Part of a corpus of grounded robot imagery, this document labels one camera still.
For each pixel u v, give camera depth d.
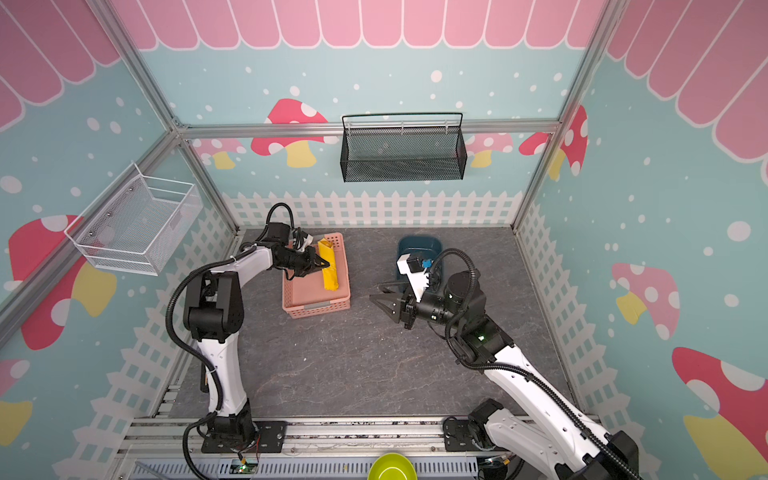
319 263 0.99
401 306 0.57
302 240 0.92
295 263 0.90
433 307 0.57
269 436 0.74
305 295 0.98
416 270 0.55
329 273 0.99
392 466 0.70
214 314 0.57
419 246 1.12
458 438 0.74
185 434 0.67
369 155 0.92
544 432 0.41
